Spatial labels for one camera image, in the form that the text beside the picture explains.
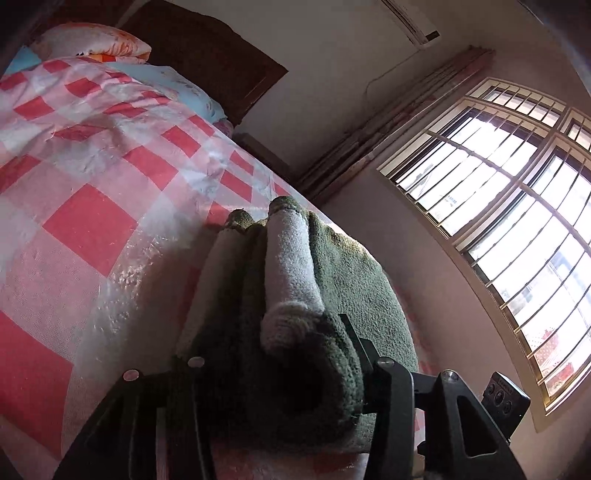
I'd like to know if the green and white sock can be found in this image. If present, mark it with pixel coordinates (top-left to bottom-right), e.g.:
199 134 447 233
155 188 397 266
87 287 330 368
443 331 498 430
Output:
176 197 418 453

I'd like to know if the red white checkered bedsheet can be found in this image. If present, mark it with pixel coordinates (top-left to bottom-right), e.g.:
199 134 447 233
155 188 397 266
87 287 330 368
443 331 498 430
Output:
0 56 429 480

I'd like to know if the bundle of wooden slats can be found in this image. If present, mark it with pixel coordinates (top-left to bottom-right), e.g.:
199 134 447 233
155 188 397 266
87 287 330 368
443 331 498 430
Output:
295 46 496 205

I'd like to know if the dark wooden nightstand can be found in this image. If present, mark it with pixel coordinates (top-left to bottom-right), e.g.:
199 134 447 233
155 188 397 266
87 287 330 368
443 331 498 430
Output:
232 133 294 182

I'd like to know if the light blue blanket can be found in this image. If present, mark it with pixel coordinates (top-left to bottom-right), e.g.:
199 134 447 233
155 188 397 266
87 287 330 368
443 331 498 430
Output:
1 47 226 130

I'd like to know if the dark wooden headboard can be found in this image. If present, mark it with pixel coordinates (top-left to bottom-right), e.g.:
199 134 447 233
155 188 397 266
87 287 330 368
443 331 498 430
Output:
122 1 287 126

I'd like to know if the floral orange white pillow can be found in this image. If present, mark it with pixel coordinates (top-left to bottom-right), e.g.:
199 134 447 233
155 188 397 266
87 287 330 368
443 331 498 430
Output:
29 23 151 63

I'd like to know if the small black camera box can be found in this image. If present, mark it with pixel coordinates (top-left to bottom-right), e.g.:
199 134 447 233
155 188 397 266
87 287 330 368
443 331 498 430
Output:
482 372 531 440

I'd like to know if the barred window with frame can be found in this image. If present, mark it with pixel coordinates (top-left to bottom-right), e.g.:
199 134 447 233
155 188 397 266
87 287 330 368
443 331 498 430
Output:
379 78 590 430

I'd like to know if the white wall air conditioner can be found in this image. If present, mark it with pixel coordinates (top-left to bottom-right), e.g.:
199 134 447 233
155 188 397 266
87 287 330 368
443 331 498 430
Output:
381 0 441 49

